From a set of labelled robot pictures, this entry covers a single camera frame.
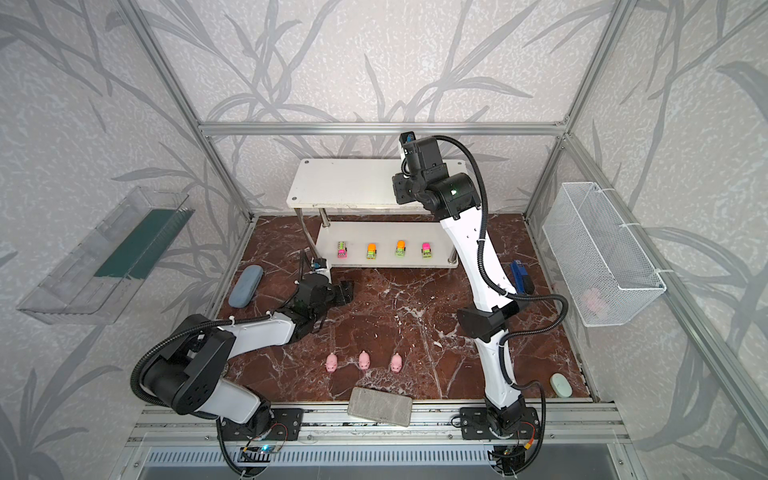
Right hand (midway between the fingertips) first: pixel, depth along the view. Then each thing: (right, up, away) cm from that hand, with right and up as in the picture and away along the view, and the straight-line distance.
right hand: (406, 171), depth 74 cm
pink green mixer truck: (+7, -21, +25) cm, 33 cm away
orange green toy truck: (-12, -21, +25) cm, 35 cm away
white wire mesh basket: (+42, -23, -11) cm, 49 cm away
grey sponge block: (-7, -59, 0) cm, 59 cm away
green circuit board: (-34, -67, -3) cm, 75 cm away
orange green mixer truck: (-2, -20, +26) cm, 33 cm away
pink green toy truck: (-21, -21, +25) cm, 39 cm away
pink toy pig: (-21, -51, +8) cm, 56 cm away
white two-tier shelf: (-25, -2, +6) cm, 25 cm away
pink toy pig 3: (-3, -52, +8) cm, 52 cm away
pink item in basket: (+46, -32, -1) cm, 56 cm away
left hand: (-17, -28, +18) cm, 38 cm away
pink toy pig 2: (-12, -51, +9) cm, 53 cm away
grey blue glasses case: (-53, -32, +23) cm, 66 cm away
